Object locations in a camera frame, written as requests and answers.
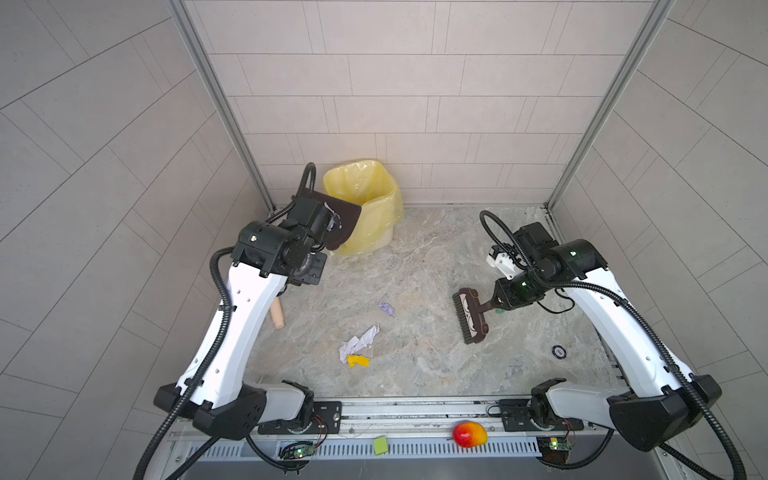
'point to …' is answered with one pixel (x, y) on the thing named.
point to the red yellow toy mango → (470, 435)
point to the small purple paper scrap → (388, 308)
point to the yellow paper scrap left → (358, 360)
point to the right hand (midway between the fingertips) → (493, 301)
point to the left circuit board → (298, 449)
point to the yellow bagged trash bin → (372, 186)
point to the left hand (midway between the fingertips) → (311, 265)
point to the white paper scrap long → (369, 336)
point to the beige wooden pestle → (276, 313)
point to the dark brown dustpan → (345, 217)
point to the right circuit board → (554, 450)
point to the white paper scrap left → (352, 346)
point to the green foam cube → (380, 446)
